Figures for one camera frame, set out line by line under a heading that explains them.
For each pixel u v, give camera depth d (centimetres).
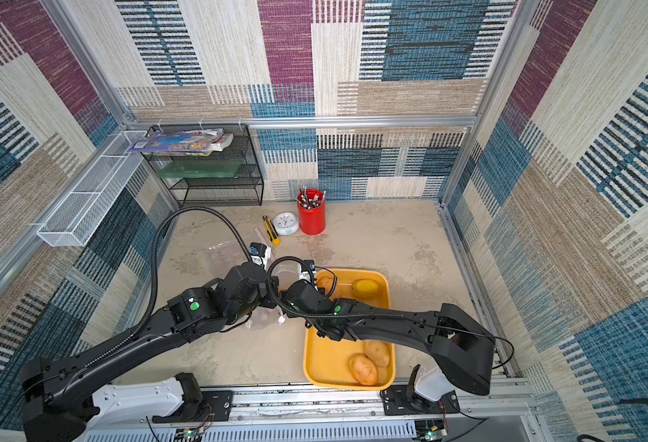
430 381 56
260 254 62
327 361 79
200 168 95
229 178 104
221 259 103
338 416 73
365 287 89
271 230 109
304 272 71
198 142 83
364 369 74
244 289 51
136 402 56
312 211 99
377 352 76
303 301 60
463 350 43
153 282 50
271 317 65
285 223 111
